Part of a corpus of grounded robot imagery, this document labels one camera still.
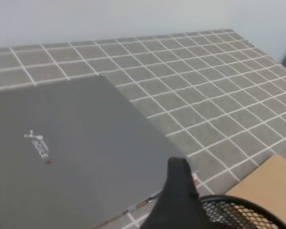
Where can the black mesh pen holder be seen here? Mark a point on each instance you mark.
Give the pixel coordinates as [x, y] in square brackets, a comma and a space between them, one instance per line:
[228, 212]

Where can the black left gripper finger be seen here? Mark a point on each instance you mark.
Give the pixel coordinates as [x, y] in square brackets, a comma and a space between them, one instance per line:
[178, 206]

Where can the brown kraft notebook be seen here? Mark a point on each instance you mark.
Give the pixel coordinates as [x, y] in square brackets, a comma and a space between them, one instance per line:
[266, 187]

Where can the grey Agilex notebook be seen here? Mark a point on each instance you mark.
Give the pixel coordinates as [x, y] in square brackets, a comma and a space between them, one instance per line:
[74, 154]

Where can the grey checkered tablecloth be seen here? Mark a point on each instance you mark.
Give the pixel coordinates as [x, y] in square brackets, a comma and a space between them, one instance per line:
[218, 97]

